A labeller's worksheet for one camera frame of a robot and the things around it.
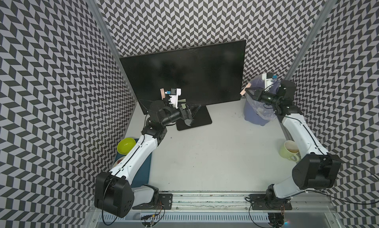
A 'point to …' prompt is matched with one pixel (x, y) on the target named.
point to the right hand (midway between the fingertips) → (244, 91)
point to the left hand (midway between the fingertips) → (196, 105)
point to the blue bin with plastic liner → (255, 112)
